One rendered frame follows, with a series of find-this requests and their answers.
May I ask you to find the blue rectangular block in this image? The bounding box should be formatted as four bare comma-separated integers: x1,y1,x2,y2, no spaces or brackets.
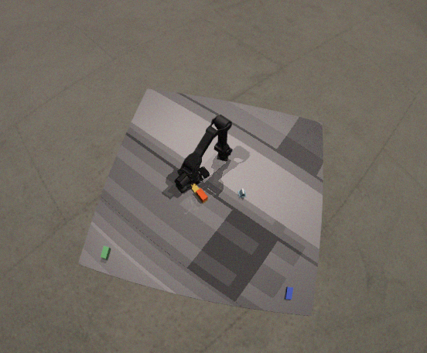
285,287,293,300

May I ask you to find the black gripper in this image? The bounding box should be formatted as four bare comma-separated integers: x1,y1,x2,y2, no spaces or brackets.
176,166,210,194

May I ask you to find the green rectangular block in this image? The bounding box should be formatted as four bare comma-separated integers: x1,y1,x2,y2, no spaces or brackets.
101,246,111,260

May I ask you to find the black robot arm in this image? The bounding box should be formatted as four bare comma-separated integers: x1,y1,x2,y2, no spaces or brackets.
174,115,233,189

